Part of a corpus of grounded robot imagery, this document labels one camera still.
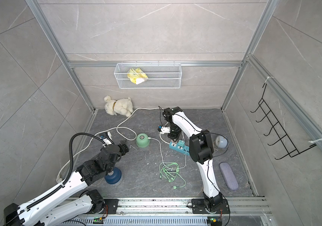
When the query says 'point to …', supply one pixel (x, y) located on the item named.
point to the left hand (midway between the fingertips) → (121, 140)
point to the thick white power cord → (117, 130)
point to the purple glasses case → (229, 176)
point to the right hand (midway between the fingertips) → (177, 136)
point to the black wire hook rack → (292, 151)
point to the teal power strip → (175, 146)
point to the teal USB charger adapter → (181, 143)
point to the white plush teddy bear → (123, 106)
